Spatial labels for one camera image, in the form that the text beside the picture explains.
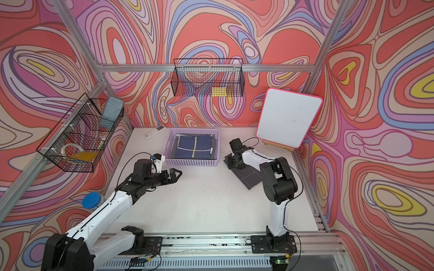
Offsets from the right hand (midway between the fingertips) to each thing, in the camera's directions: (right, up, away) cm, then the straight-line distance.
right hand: (233, 169), depth 98 cm
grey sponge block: (-61, +31, -18) cm, 70 cm away
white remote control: (-53, +23, +17) cm, 61 cm away
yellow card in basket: (-63, +10, -32) cm, 71 cm away
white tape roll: (-71, +13, -32) cm, 79 cm away
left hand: (-30, 0, -16) cm, 34 cm away
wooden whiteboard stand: (+29, +14, +6) cm, 33 cm away
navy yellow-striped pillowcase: (-24, +13, +7) cm, 28 cm away
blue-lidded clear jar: (-60, -8, -31) cm, 68 cm away
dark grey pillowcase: (+9, -4, -5) cm, 11 cm away
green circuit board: (-43, -35, -28) cm, 62 cm away
